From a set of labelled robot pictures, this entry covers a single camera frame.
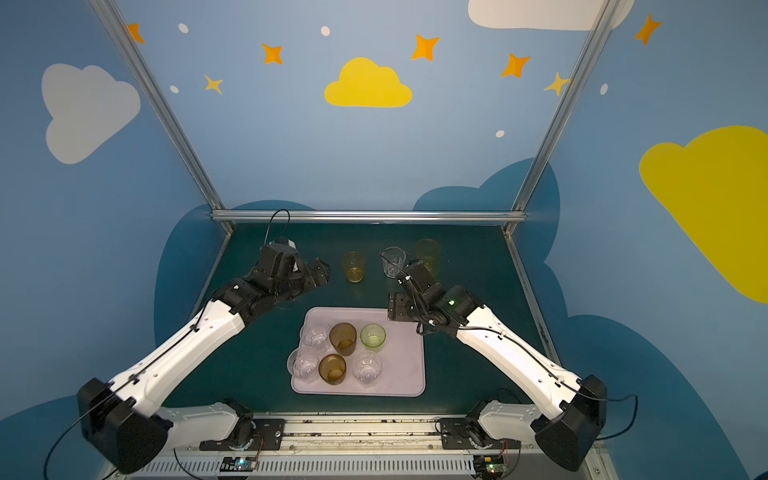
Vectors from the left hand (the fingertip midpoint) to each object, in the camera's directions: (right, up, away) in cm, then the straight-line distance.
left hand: (323, 273), depth 78 cm
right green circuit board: (+42, -46, -7) cm, 63 cm away
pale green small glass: (+13, -20, +13) cm, 27 cm away
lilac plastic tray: (+8, -24, +9) cm, 27 cm away
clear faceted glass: (-7, -27, +7) cm, 29 cm away
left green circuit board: (-19, -46, -7) cm, 50 cm away
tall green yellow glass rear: (+31, +6, +23) cm, 39 cm away
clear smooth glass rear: (+19, +3, +30) cm, 36 cm away
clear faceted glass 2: (-5, -20, +11) cm, 23 cm away
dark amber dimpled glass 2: (+1, -27, +6) cm, 28 cm away
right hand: (+21, -7, -2) cm, 23 cm away
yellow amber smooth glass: (+5, +2, +28) cm, 28 cm away
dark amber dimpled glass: (+5, -19, +6) cm, 20 cm away
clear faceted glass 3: (+11, -28, +7) cm, 31 cm away
